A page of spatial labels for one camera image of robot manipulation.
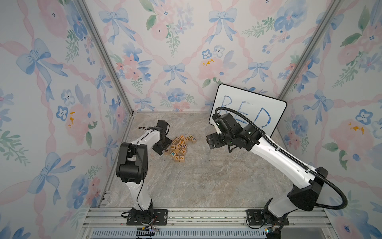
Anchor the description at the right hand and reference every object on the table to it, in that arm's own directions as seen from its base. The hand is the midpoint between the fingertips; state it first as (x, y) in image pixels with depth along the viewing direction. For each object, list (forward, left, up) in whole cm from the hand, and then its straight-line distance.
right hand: (216, 136), depth 75 cm
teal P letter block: (+13, +12, -22) cm, 28 cm away
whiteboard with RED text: (+21, -31, -3) cm, 37 cm away
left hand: (+8, +28, -22) cm, 37 cm away
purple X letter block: (+8, +18, -22) cm, 30 cm away
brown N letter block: (-1, +19, -23) cm, 30 cm away
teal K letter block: (+3, +25, -23) cm, 34 cm away
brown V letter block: (-1, +22, -23) cm, 32 cm away
